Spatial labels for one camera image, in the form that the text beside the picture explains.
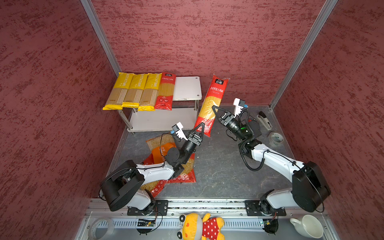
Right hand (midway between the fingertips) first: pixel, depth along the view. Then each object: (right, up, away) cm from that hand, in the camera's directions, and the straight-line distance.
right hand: (209, 110), depth 66 cm
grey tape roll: (+49, -18, +34) cm, 63 cm away
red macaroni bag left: (-28, -41, +11) cm, 51 cm away
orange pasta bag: (-29, -21, +26) cm, 44 cm away
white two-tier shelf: (-11, +9, +13) cm, 19 cm away
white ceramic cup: (+45, -53, -1) cm, 70 cm away
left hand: (-2, -8, +2) cm, 8 cm away
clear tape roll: (-51, -56, +3) cm, 76 cm away
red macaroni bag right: (-11, -36, +16) cm, 40 cm away
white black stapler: (+44, -3, +43) cm, 62 cm away
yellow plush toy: (-6, -51, -3) cm, 52 cm away
